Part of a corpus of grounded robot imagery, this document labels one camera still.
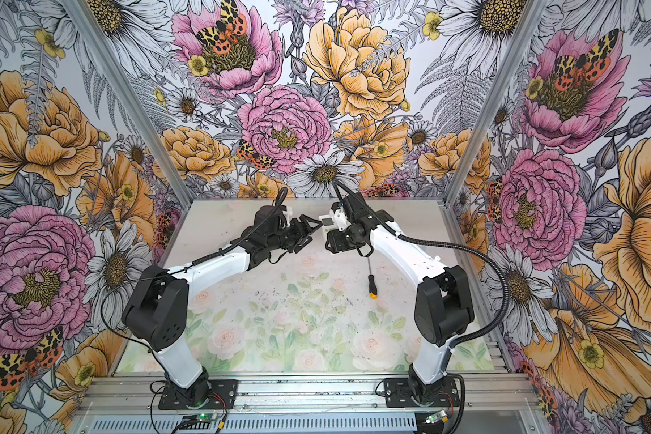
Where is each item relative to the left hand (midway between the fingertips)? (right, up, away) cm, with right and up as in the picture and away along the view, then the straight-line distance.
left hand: (319, 235), depth 87 cm
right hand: (+6, -5, 0) cm, 7 cm away
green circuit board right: (+31, -47, -16) cm, 58 cm away
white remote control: (+5, +5, -8) cm, 10 cm away
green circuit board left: (-28, -46, -16) cm, 56 cm away
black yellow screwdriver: (+18, -20, +5) cm, 27 cm away
